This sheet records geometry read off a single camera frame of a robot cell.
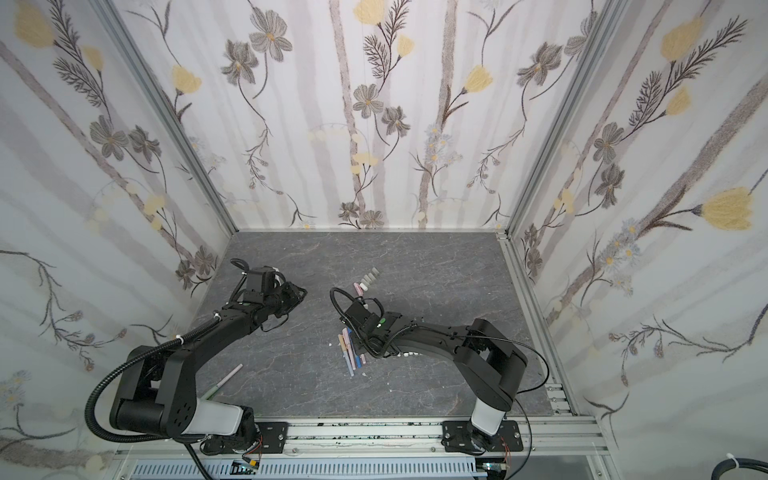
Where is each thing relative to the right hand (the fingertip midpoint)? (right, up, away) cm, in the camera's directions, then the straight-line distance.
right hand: (354, 330), depth 85 cm
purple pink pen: (+2, -8, +3) cm, 9 cm away
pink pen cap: (-1, +10, +16) cm, 19 cm away
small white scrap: (-8, -6, +5) cm, 11 cm away
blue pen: (+1, -8, +1) cm, 9 cm away
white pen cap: (+1, +11, +17) cm, 20 cm away
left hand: (-17, +13, +5) cm, 22 cm away
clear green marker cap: (+5, +16, +22) cm, 28 cm away
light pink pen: (-4, -3, +7) cm, 8 cm away
